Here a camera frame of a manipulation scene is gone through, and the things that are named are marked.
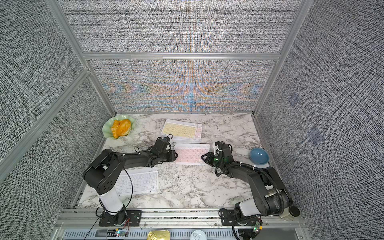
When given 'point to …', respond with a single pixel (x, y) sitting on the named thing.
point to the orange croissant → (121, 127)
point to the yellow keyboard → (182, 129)
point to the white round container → (198, 235)
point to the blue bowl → (259, 156)
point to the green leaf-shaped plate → (106, 130)
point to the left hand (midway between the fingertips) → (178, 155)
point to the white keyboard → (137, 180)
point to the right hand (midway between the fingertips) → (201, 153)
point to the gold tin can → (158, 235)
